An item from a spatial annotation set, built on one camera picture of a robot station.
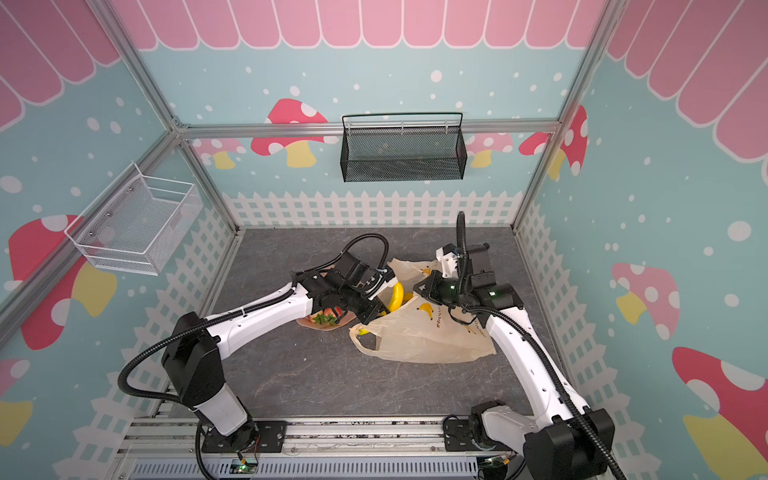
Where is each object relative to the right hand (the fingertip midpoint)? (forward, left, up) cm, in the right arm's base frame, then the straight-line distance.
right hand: (413, 286), depth 74 cm
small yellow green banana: (+1, +4, -7) cm, 8 cm away
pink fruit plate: (-1, +30, -19) cm, 36 cm away
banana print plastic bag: (-9, -1, -6) cm, 11 cm away
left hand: (-3, +8, -10) cm, 13 cm away
